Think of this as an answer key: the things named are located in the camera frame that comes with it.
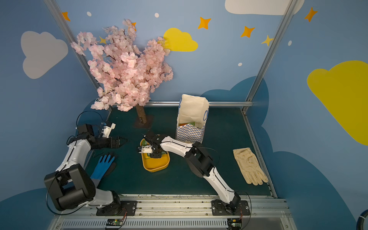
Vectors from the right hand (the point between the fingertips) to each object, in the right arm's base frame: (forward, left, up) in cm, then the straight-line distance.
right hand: (156, 149), depth 96 cm
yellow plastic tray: (-12, -2, +2) cm, 12 cm away
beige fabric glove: (-8, -61, -2) cm, 62 cm away
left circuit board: (-42, +14, -2) cm, 44 cm away
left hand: (-2, +19, +13) cm, 23 cm away
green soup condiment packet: (+25, -24, -1) cm, 35 cm away
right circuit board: (-38, -48, -3) cm, 61 cm away
